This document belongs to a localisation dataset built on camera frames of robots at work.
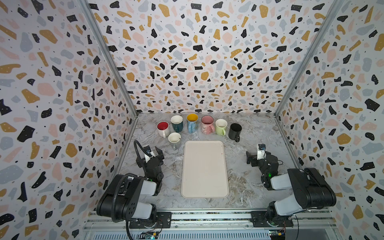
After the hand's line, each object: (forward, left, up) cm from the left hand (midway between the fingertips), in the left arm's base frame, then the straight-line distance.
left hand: (147, 149), depth 85 cm
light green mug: (+23, -45, -7) cm, 51 cm away
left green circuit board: (-39, -6, -13) cm, 42 cm away
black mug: (+16, -54, -6) cm, 57 cm away
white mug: (+22, -4, -8) cm, 24 cm away
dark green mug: (+23, -15, -4) cm, 28 cm away
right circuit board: (-40, -65, -13) cm, 78 cm away
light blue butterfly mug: (+23, -25, -4) cm, 34 cm away
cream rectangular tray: (-9, -32, -12) cm, 36 cm away
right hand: (+3, -64, -5) cm, 64 cm away
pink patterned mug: (+20, -36, -5) cm, 41 cm away
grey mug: (+11, -14, -7) cm, 19 cm away
